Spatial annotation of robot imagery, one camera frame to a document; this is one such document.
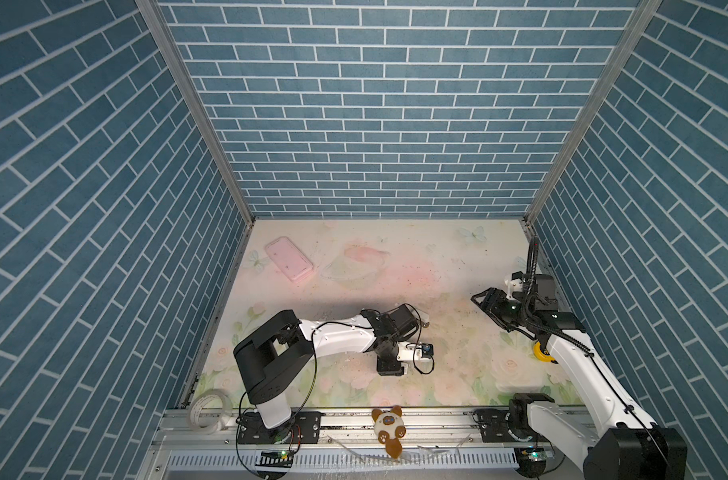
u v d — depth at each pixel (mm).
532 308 628
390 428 718
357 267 1070
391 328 677
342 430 752
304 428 726
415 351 739
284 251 1087
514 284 763
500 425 736
